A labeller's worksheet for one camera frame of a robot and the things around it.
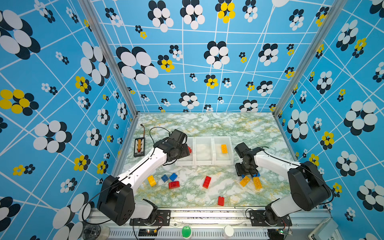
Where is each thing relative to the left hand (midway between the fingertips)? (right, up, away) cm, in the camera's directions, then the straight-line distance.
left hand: (184, 152), depth 84 cm
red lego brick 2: (+3, 0, +10) cm, 10 cm away
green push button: (+3, -30, -22) cm, 37 cm away
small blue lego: (+42, -14, +1) cm, 45 cm away
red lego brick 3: (-6, -19, 0) cm, 20 cm away
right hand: (+35, -13, +5) cm, 38 cm away
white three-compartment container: (+15, -1, +13) cm, 20 cm away
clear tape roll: (-35, -30, -23) cm, 51 cm away
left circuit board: (-17, -37, -12) cm, 43 cm away
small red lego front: (+20, -25, -5) cm, 33 cm away
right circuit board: (+43, -35, -17) cm, 58 cm away
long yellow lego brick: (+42, -18, -1) cm, 45 cm away
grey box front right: (+67, -33, -17) cm, 77 cm away
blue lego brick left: (-7, -15, +3) cm, 17 cm away
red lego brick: (+13, -17, 0) cm, 22 cm away
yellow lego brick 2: (+35, -17, 0) cm, 39 cm away
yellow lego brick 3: (-18, -15, -2) cm, 24 cm away
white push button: (+21, -31, -20) cm, 43 cm away
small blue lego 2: (-12, -15, +2) cm, 19 cm away
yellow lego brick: (+26, 0, +14) cm, 29 cm away
